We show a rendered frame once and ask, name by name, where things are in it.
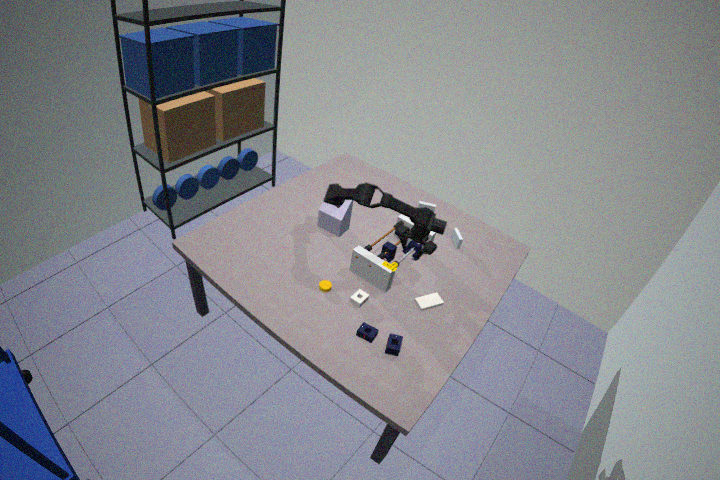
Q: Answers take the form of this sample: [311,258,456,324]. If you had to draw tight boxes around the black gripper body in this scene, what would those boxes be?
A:
[395,224,437,255]

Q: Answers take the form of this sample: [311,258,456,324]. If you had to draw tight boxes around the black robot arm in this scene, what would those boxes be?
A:
[323,183,447,238]

